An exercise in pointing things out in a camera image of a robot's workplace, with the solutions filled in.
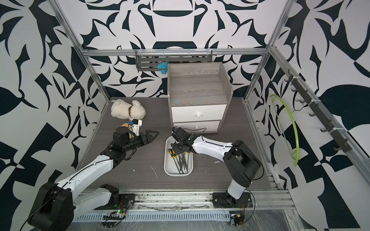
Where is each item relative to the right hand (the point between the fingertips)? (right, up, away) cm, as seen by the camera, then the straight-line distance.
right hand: (177, 144), depth 89 cm
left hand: (-12, +9, -8) cm, 17 cm away
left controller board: (-29, -32, -16) cm, 46 cm away
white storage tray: (+4, -10, -2) cm, 11 cm away
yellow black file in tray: (-3, -8, 0) cm, 8 cm away
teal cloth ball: (-9, +49, +2) cm, 50 cm away
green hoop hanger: (+53, +1, -25) cm, 59 cm away
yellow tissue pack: (-35, +11, +10) cm, 38 cm away
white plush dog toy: (-39, +22, +11) cm, 46 cm away
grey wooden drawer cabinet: (+13, +29, -8) cm, 33 cm away
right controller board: (+31, -32, -18) cm, 47 cm away
